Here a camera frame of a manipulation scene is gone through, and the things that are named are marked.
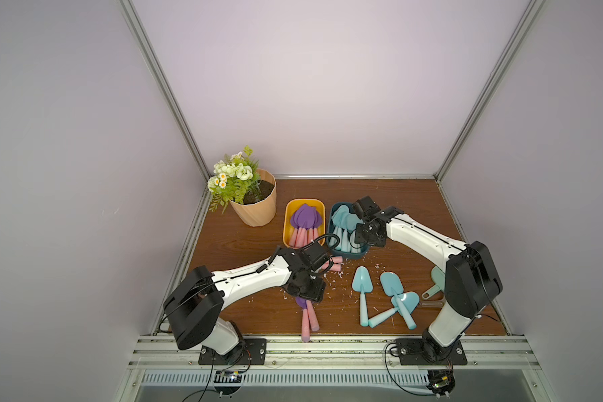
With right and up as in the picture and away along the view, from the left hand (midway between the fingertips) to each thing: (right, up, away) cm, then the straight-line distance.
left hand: (319, 296), depth 79 cm
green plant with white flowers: (-27, +39, 0) cm, 47 cm away
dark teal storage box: (+12, +13, +11) cm, 21 cm away
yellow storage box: (-11, +29, +24) cm, 39 cm away
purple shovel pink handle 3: (+8, +10, +10) cm, 16 cm away
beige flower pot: (-21, +26, +13) cm, 36 cm away
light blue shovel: (+11, +23, +21) cm, 33 cm away
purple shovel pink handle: (-7, +18, +18) cm, 26 cm away
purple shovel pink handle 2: (-1, +22, +21) cm, 30 cm away
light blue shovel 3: (+26, +1, +6) cm, 27 cm away
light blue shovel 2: (+15, +2, +6) cm, 17 cm away
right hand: (+17, +21, +10) cm, 29 cm away
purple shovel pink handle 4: (+7, +7, +10) cm, 14 cm away
